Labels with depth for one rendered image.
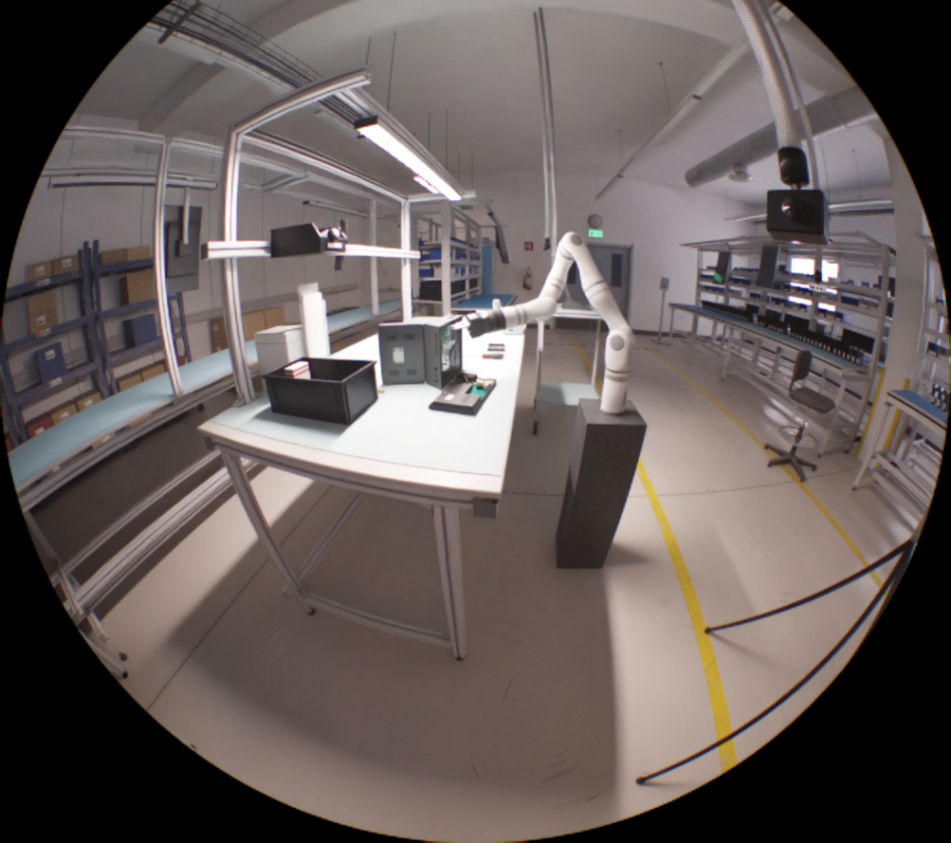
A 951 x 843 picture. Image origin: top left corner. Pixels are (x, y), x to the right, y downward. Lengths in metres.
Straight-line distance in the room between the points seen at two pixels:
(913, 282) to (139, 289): 7.63
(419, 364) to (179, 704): 1.85
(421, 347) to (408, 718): 1.38
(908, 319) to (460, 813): 4.46
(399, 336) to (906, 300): 4.28
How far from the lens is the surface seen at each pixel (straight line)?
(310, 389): 0.88
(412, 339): 1.04
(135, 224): 4.73
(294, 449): 0.80
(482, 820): 1.39
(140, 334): 4.14
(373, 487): 0.72
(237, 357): 1.12
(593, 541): 1.60
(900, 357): 4.11
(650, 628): 1.66
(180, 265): 2.37
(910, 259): 4.17
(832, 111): 3.79
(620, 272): 7.90
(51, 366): 3.86
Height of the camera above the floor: 1.38
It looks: 18 degrees down
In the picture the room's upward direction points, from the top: straight up
